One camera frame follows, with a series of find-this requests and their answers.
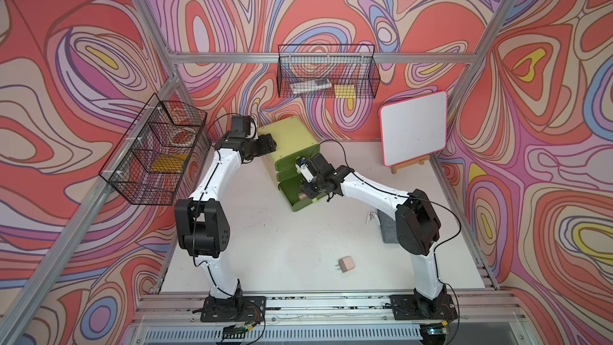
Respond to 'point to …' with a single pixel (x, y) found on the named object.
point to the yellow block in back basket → (345, 91)
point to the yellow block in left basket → (169, 162)
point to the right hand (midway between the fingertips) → (310, 191)
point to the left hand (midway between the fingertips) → (269, 145)
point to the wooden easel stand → (420, 160)
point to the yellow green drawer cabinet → (291, 138)
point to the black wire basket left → (148, 166)
